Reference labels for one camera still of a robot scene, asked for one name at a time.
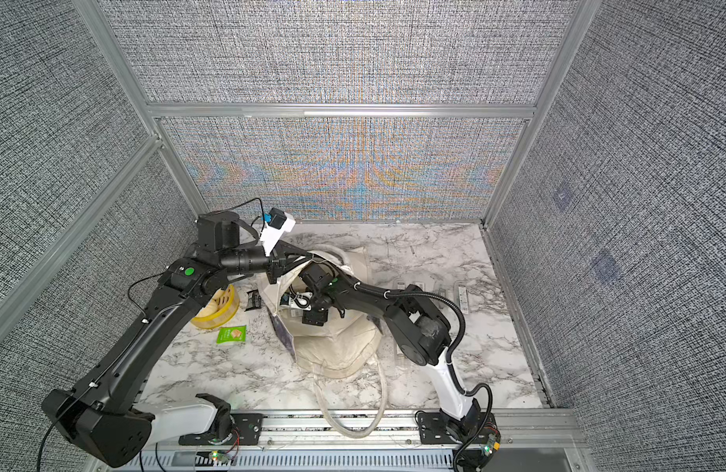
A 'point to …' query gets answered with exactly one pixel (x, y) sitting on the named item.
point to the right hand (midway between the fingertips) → (306, 298)
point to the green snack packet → (232, 334)
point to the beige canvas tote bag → (340, 354)
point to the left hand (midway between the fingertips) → (313, 252)
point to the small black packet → (254, 300)
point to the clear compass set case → (400, 285)
